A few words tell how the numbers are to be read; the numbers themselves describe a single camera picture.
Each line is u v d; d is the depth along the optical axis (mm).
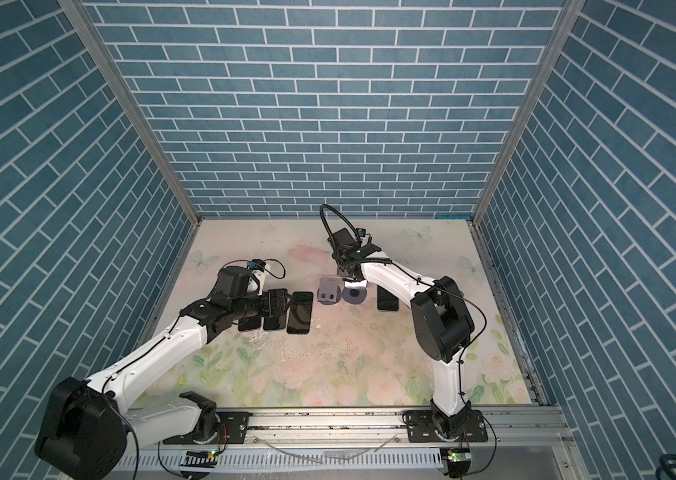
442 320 504
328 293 942
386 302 912
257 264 758
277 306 738
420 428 737
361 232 848
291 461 770
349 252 720
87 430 391
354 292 983
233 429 735
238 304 680
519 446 771
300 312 886
